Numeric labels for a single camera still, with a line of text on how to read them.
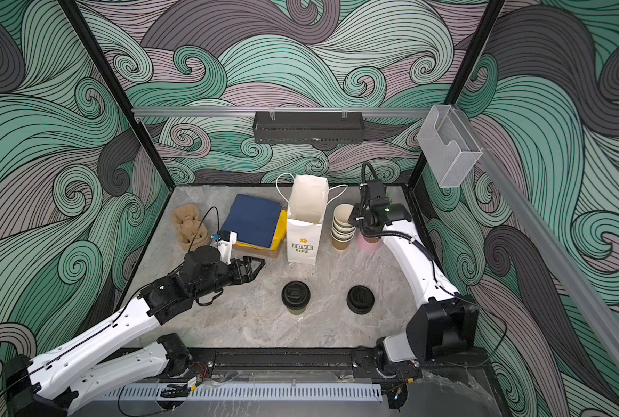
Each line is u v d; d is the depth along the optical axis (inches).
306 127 37.6
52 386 15.5
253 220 40.8
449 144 30.8
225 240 25.8
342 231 34.3
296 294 29.8
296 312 32.1
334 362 29.3
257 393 29.9
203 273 21.0
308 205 39.3
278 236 39.3
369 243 37.4
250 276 24.9
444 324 15.7
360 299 32.1
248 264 25.4
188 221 39.7
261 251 37.2
